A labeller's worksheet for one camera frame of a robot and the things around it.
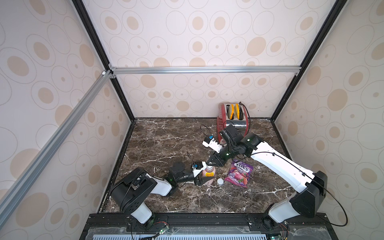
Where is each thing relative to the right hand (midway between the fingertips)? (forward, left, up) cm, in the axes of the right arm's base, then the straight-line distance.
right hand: (208, 165), depth 72 cm
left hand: (0, -3, -7) cm, 8 cm away
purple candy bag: (+5, -19, -18) cm, 27 cm away
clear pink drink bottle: (-1, -1, -4) cm, 4 cm away
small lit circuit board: (-26, +21, -18) cm, 38 cm away
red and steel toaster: (+36, -10, -3) cm, 37 cm away
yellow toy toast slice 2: (+41, -19, +1) cm, 45 cm away
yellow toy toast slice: (+39, -15, 0) cm, 42 cm away
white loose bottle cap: (+1, -8, -20) cm, 21 cm away
